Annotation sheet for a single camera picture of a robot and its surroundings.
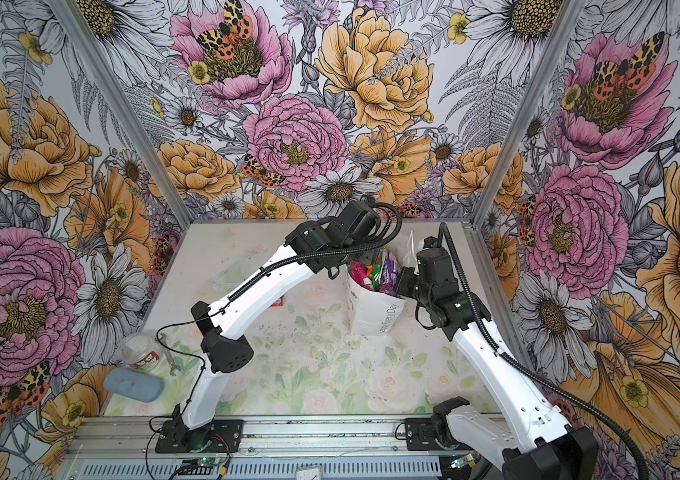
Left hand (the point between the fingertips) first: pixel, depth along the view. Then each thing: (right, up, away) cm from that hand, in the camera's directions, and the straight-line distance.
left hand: (363, 250), depth 76 cm
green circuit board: (-39, -51, -3) cm, 65 cm away
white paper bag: (+2, -15, 0) cm, 15 cm away
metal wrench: (-53, -33, +10) cm, 63 cm away
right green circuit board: (+24, -49, -5) cm, 55 cm away
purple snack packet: (+7, -8, -1) cm, 11 cm away
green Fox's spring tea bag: (+4, -6, +2) cm, 7 cm away
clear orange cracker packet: (+2, -4, +4) cm, 6 cm away
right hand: (+9, -8, +1) cm, 13 cm away
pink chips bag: (-1, -6, +4) cm, 7 cm away
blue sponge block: (-60, -35, +3) cm, 69 cm away
